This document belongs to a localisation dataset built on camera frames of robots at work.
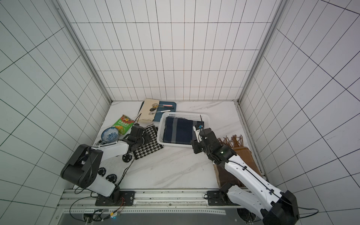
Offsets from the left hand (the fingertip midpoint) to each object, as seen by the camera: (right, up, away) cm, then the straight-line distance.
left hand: (148, 140), depth 95 cm
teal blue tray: (+9, +24, +19) cm, 32 cm away
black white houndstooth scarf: (+6, -1, -5) cm, 8 cm away
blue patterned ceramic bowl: (-28, +3, +3) cm, 29 cm away
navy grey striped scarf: (+21, +6, +5) cm, 23 cm away
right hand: (+27, +3, -17) cm, 32 cm away
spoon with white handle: (+1, +19, +15) cm, 24 cm away
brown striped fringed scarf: (+61, -1, 0) cm, 61 cm away
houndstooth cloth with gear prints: (-17, -14, -15) cm, 27 cm away
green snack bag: (-20, +10, +8) cm, 24 cm away
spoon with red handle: (+1, +26, +22) cm, 34 cm away
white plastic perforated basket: (+40, +17, +2) cm, 43 cm away
